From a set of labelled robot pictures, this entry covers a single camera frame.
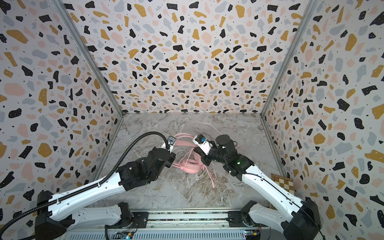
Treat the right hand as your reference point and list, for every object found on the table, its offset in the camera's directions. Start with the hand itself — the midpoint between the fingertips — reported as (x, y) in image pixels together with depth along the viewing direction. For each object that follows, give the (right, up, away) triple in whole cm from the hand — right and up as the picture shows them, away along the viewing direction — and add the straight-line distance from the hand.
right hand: (194, 145), depth 71 cm
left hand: (-11, 0, -1) cm, 11 cm away
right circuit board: (+28, -43, 0) cm, 51 cm away
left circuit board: (-33, -42, -1) cm, 54 cm away
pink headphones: (-2, -10, +2) cm, 11 cm away
